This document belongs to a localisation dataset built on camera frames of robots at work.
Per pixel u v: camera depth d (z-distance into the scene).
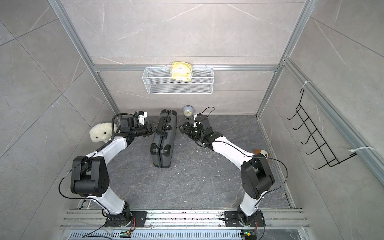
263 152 0.96
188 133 0.75
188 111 1.14
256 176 0.46
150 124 0.80
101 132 0.87
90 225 0.72
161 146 0.76
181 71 0.86
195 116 0.81
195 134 0.73
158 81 1.01
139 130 0.78
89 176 0.51
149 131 0.78
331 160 0.58
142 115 0.83
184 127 0.76
